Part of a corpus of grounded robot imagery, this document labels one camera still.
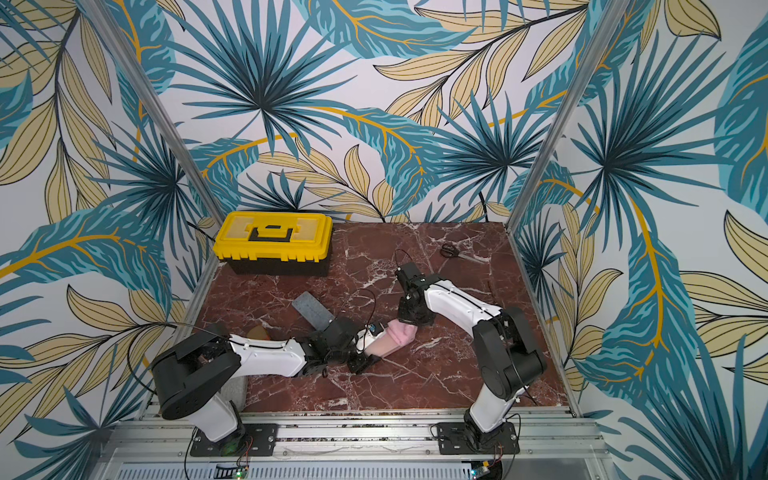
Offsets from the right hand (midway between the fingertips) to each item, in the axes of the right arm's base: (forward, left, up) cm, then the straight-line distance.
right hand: (408, 318), depth 91 cm
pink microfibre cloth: (-5, +2, +2) cm, 6 cm away
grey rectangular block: (+4, +29, 0) cm, 29 cm away
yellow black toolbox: (+20, +41, +13) cm, 47 cm away
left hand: (-8, +11, -3) cm, 14 cm away
